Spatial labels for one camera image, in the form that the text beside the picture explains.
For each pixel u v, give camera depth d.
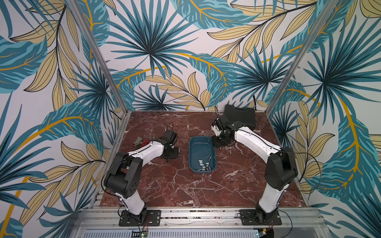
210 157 0.93
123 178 0.46
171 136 0.75
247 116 1.11
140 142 0.98
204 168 0.90
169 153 0.79
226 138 0.71
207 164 0.90
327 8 0.69
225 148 0.98
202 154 0.96
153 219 0.73
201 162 0.92
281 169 0.47
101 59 0.86
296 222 0.75
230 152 0.97
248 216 0.73
